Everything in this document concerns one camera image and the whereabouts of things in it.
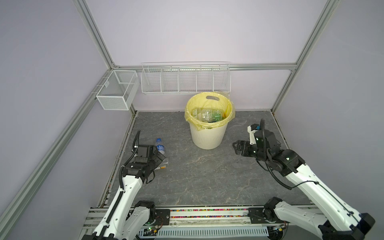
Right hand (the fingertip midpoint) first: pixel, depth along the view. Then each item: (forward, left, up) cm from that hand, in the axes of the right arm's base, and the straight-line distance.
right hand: (240, 145), depth 73 cm
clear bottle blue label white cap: (+28, +9, -8) cm, 31 cm away
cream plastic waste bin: (+10, +14, -9) cm, 20 cm away
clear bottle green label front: (+24, +23, -3) cm, 33 cm away
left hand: (-3, +43, -11) cm, 44 cm away
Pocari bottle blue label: (+28, +15, -8) cm, 33 cm away
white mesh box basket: (+42, +74, +3) cm, 86 cm away
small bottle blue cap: (+10, +45, -18) cm, 50 cm away
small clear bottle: (-2, +42, -21) cm, 47 cm away
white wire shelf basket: (+49, +29, +7) cm, 57 cm away
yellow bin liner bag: (+33, +13, 0) cm, 36 cm away
